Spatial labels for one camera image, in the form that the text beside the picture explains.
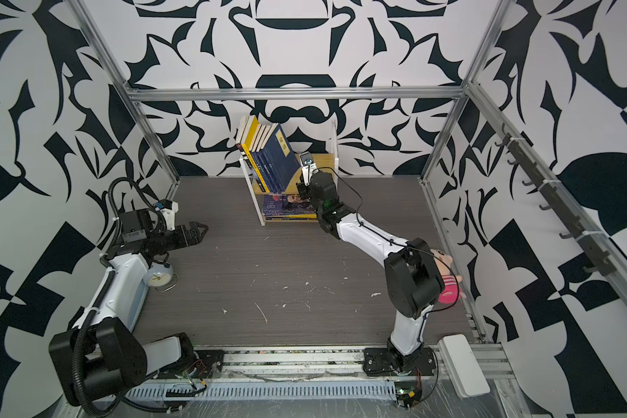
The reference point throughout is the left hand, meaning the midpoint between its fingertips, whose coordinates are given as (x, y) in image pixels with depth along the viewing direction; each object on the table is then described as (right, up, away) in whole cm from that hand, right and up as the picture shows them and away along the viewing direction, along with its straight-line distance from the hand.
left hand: (191, 227), depth 84 cm
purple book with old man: (+30, +2, +17) cm, 35 cm away
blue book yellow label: (+28, +22, 0) cm, 36 cm away
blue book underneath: (+29, +22, +1) cm, 36 cm away
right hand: (+37, +20, 0) cm, 42 cm away
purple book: (+28, +7, +15) cm, 33 cm away
